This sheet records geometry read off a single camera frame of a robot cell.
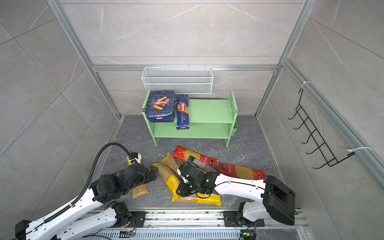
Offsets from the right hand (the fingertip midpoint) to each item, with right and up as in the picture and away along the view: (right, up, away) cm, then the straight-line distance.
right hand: (178, 191), depth 75 cm
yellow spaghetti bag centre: (-7, +11, +16) cm, 21 cm away
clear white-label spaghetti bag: (+11, +11, +13) cm, 20 cm away
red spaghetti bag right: (+32, +7, +13) cm, 35 cm away
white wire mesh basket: (+1, +65, +26) cm, 70 cm away
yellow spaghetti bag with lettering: (-3, +5, +1) cm, 6 cm away
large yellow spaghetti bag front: (+19, -5, +3) cm, 20 cm away
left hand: (-13, +12, -2) cm, 18 cm away
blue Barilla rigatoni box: (-10, +44, +5) cm, 45 cm away
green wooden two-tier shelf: (+16, +37, +5) cm, 41 cm away
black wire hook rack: (+65, +20, -14) cm, 69 cm away
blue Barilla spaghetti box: (+2, +41, +5) cm, 41 cm away
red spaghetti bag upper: (+2, +15, +20) cm, 25 cm away
